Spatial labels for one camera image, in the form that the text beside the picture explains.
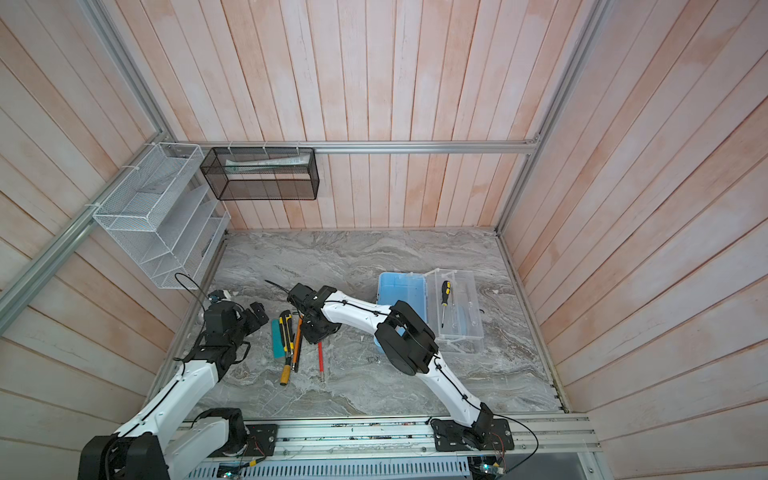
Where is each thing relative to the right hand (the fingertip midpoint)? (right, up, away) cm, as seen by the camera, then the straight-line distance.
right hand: (316, 336), depth 92 cm
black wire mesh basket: (-22, +55, +13) cm, 61 cm away
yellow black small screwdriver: (+40, +15, -4) cm, 43 cm away
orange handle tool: (-5, 0, -2) cm, 6 cm away
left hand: (-18, +8, -5) cm, 20 cm away
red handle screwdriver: (+3, -5, -5) cm, 8 cm away
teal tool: (-11, -3, -4) cm, 12 cm away
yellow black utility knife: (-9, +2, -2) cm, 9 cm away
